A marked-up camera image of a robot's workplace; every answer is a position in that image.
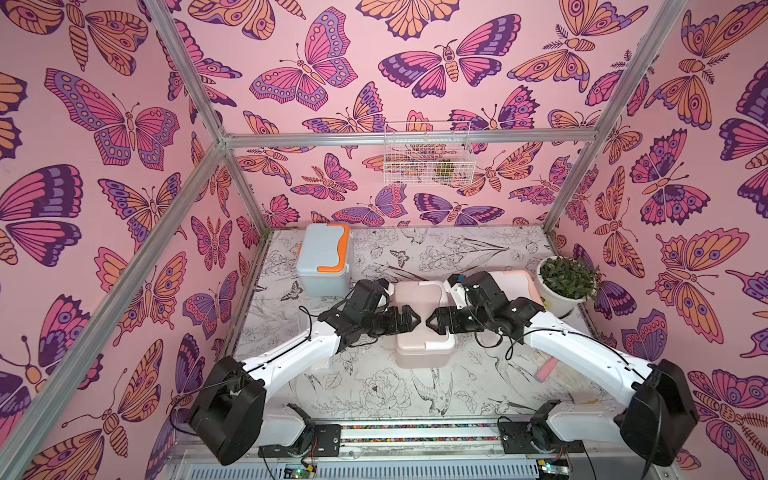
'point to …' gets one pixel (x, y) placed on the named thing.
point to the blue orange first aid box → (324, 259)
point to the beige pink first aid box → (423, 347)
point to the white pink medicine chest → (516, 284)
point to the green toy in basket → (444, 169)
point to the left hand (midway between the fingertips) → (412, 320)
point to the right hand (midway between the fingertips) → (439, 318)
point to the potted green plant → (565, 283)
